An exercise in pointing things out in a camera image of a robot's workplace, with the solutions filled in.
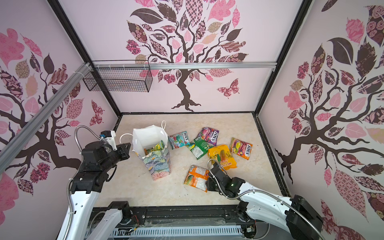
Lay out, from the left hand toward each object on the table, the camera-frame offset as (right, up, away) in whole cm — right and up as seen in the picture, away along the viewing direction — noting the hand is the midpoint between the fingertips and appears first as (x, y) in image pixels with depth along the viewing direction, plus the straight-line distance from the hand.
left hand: (131, 146), depth 71 cm
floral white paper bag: (+4, -1, +18) cm, 19 cm away
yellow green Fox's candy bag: (+8, -3, +18) cm, 20 cm away
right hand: (+38, -22, +12) cm, 45 cm away
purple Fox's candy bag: (+42, +4, +32) cm, 53 cm away
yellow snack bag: (+48, -8, +19) cm, 52 cm away
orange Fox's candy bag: (+61, -4, +24) cm, 66 cm away
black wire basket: (-18, +43, +24) cm, 52 cm away
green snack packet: (+35, -4, +24) cm, 42 cm away
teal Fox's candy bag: (+20, 0, +28) cm, 35 cm away
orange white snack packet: (+32, -19, +12) cm, 40 cm away
